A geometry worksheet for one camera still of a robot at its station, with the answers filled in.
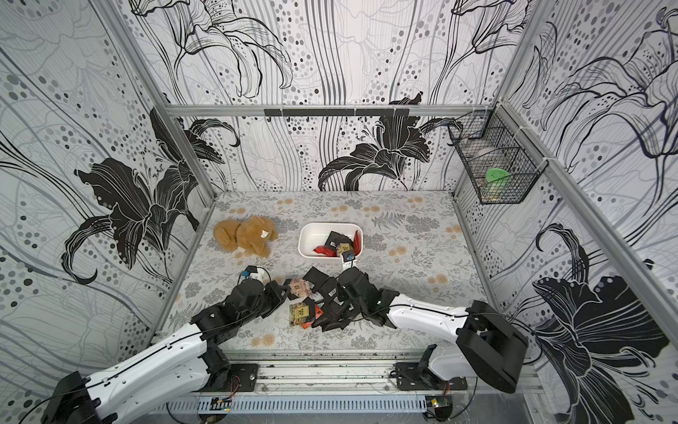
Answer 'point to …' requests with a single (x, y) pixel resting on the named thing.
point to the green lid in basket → (493, 174)
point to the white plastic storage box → (313, 234)
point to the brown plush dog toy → (255, 235)
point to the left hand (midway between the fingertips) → (296, 295)
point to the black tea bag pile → (331, 311)
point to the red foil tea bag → (328, 252)
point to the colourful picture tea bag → (298, 313)
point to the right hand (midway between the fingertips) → (343, 274)
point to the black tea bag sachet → (335, 238)
